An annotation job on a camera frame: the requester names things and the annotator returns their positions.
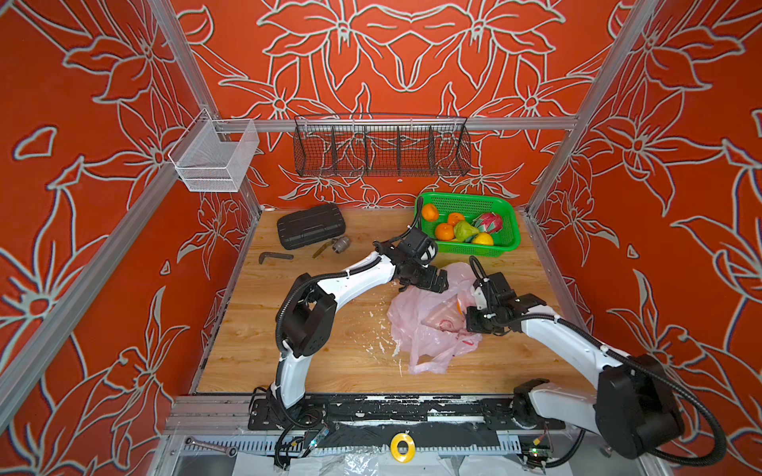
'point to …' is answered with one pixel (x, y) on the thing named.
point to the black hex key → (271, 255)
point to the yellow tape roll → (403, 458)
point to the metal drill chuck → (340, 244)
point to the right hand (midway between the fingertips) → (465, 320)
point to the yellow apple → (483, 239)
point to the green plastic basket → (472, 205)
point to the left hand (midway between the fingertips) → (437, 280)
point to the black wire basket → (372, 145)
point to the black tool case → (310, 226)
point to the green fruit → (463, 230)
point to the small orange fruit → (455, 217)
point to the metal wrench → (230, 451)
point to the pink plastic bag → (432, 326)
